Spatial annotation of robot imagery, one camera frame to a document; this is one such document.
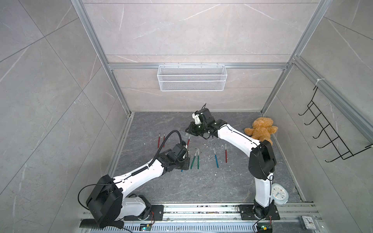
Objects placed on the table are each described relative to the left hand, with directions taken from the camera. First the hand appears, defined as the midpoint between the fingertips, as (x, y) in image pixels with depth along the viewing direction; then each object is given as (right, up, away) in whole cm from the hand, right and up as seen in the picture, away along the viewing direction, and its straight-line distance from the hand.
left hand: (189, 160), depth 83 cm
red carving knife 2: (-1, +8, +19) cm, 20 cm away
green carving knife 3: (+6, -2, +10) cm, 12 cm away
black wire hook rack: (+64, +15, -20) cm, 69 cm away
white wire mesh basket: (0, +54, +18) cm, 57 cm away
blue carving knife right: (+18, -4, +9) cm, 21 cm away
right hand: (-2, +17, +4) cm, 17 cm away
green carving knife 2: (+2, -2, +10) cm, 11 cm away
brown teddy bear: (+50, +18, +15) cm, 56 cm away
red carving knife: (-19, +10, +20) cm, 29 cm away
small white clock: (+57, -27, -14) cm, 65 cm away
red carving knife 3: (+25, +1, +14) cm, 28 cm away
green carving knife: (-1, +2, +11) cm, 11 cm away
